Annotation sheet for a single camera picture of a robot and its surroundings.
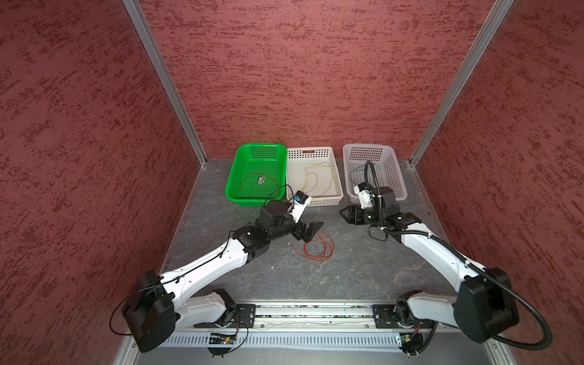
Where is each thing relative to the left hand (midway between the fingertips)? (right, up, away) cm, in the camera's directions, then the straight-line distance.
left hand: (310, 219), depth 76 cm
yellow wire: (+11, +21, +42) cm, 48 cm away
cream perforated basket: (+4, +18, +41) cm, 45 cm away
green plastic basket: (-21, +25, +38) cm, 50 cm away
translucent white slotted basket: (+41, +17, +35) cm, 57 cm away
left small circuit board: (-31, -39, -3) cm, 50 cm away
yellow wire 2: (+3, +17, +41) cm, 45 cm away
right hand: (+14, 0, +8) cm, 16 cm away
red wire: (-27, +17, +44) cm, 55 cm away
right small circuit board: (+33, -40, -4) cm, 52 cm away
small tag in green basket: (-24, +13, +35) cm, 44 cm away
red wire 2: (+4, -15, +14) cm, 21 cm away
